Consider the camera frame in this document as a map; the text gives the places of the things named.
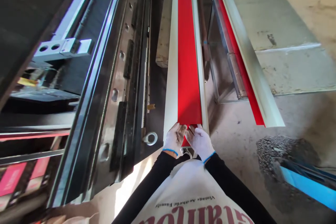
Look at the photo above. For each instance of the person's left fingers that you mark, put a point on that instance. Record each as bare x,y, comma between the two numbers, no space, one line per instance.
181,132

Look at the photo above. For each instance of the steel frame stand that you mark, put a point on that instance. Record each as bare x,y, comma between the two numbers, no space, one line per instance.
223,58

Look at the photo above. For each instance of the red and cream metal profile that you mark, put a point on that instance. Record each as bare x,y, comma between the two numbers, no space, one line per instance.
242,58

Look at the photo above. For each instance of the person's body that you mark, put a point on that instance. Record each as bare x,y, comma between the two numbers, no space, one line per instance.
195,195

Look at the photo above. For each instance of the grey flat sheet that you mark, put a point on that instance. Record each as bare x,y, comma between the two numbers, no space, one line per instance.
291,37

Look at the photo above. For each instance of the person's right fingers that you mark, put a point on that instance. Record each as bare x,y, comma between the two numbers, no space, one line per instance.
193,134

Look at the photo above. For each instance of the person's right hand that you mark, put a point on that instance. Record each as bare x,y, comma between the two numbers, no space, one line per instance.
202,142

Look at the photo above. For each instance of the large press brake machine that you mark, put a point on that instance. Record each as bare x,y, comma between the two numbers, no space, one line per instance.
78,77

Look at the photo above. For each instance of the blue sheet stack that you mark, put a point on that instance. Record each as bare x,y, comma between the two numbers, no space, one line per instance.
308,182

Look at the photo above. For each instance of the person's left hand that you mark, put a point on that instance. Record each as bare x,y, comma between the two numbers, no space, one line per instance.
173,138

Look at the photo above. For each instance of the red and cream metal channel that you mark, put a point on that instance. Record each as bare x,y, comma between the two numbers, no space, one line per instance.
187,58

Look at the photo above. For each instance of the pile of dark gravel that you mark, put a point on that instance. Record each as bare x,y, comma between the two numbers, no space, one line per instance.
283,161

